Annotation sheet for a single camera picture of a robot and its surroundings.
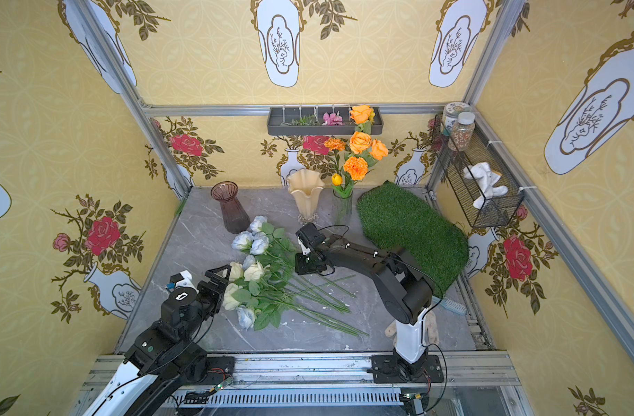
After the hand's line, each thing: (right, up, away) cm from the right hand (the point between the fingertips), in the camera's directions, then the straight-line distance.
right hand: (305, 261), depth 93 cm
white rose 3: (-20, +1, -2) cm, 20 cm away
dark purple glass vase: (-30, +15, +14) cm, 36 cm away
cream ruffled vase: (0, +28, +8) cm, 29 cm away
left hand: (-24, -1, -16) cm, 29 cm away
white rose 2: (-16, +6, 0) cm, 17 cm away
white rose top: (-20, +12, +8) cm, 24 cm away
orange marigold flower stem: (+11, +41, -6) cm, 42 cm away
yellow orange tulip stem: (+11, +28, -11) cm, 32 cm away
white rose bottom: (-17, -15, -13) cm, 26 cm away
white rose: (-24, +7, +5) cm, 25 cm away
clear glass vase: (+14, +21, +3) cm, 26 cm away
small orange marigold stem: (+16, +31, -15) cm, 38 cm away
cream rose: (-16, -2, -9) cm, 19 cm away
